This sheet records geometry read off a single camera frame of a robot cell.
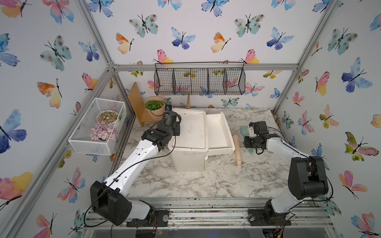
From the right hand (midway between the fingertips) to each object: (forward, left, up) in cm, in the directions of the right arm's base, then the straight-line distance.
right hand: (249, 140), depth 93 cm
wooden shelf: (+20, +74, +10) cm, 77 cm away
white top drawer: (-5, +19, +5) cm, 20 cm away
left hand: (-3, +45, +18) cm, 48 cm away
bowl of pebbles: (-8, +74, +26) cm, 79 cm away
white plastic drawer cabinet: (-19, +35, +17) cm, 43 cm away
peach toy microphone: (+1, +7, -4) cm, 8 cm away
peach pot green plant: (+16, +61, +11) cm, 64 cm away
